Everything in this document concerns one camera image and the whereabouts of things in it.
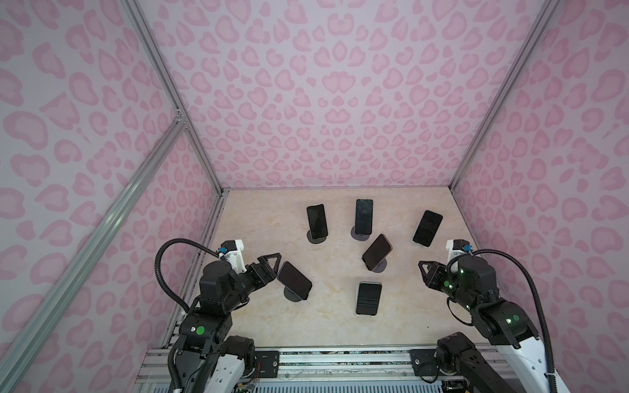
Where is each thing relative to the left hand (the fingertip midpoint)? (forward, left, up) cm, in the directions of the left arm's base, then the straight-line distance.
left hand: (273, 256), depth 68 cm
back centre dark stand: (+23, -28, -26) cm, 44 cm away
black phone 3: (+1, -4, -18) cm, 18 cm away
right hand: (-1, -42, -4) cm, 43 cm away
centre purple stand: (+7, -35, -22) cm, 42 cm away
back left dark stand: (+20, -11, -23) cm, 33 cm away
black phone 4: (-6, -28, -18) cm, 34 cm away
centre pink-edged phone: (+9, -33, -16) cm, 38 cm away
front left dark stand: (-3, -3, -21) cm, 21 cm away
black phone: (+26, -30, -16) cm, 43 cm away
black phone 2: (+20, -54, -17) cm, 60 cm away
